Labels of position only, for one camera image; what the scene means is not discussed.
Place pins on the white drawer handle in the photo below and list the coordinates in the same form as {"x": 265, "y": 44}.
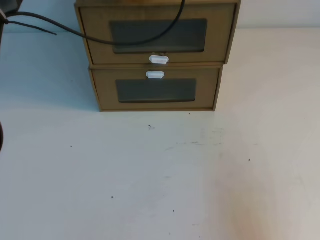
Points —
{"x": 158, "y": 59}
{"x": 155, "y": 75}

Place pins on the lower brown cardboard shoebox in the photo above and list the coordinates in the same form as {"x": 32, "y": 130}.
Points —
{"x": 184, "y": 87}

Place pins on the brown shoebox drawer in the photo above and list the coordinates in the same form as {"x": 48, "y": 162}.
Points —
{"x": 157, "y": 37}

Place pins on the upper brown shoebox shell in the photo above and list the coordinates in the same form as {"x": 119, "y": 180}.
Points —
{"x": 235, "y": 30}

